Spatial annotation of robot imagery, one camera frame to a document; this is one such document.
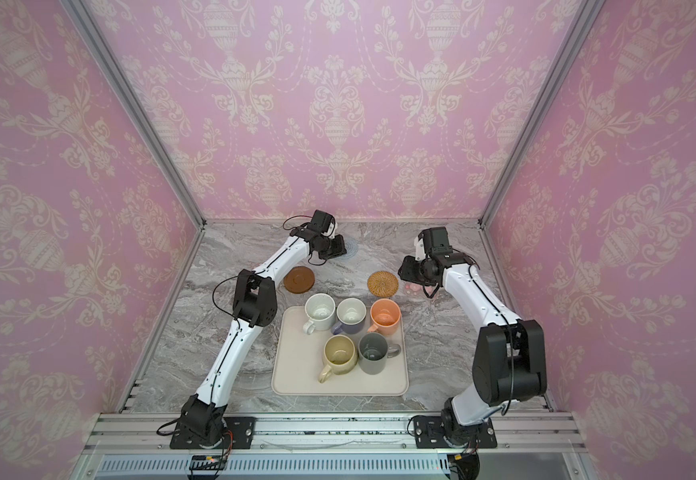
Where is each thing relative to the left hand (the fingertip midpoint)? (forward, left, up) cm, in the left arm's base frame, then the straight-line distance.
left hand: (347, 250), depth 109 cm
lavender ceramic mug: (-26, -2, +2) cm, 27 cm away
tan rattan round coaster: (-13, -12, -3) cm, 18 cm away
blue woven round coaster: (+3, -1, -2) cm, 4 cm away
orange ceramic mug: (-26, -13, 0) cm, 29 cm away
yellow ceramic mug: (-38, +1, -2) cm, 38 cm away
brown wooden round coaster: (-12, +16, -3) cm, 20 cm away
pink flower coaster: (-15, -23, -2) cm, 28 cm away
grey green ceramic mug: (-38, -8, -1) cm, 39 cm away
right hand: (-17, -18, +11) cm, 27 cm away
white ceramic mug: (-24, +8, -1) cm, 25 cm away
